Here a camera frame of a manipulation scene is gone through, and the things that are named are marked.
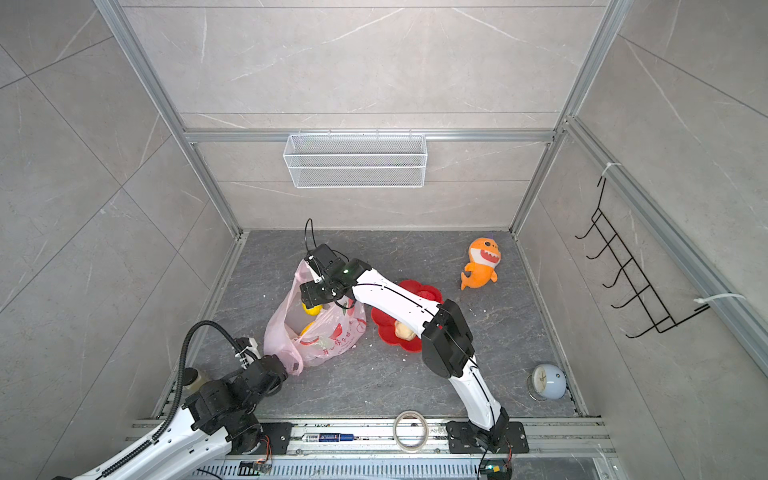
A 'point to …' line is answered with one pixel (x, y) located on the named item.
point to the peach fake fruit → (403, 332)
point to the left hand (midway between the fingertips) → (285, 356)
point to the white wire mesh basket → (356, 161)
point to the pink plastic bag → (300, 339)
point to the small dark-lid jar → (192, 381)
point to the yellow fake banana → (307, 327)
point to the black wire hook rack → (662, 319)
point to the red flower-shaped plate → (386, 324)
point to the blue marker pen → (328, 437)
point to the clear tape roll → (424, 439)
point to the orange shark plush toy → (484, 254)
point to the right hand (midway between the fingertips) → (312, 294)
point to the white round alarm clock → (547, 382)
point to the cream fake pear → (315, 311)
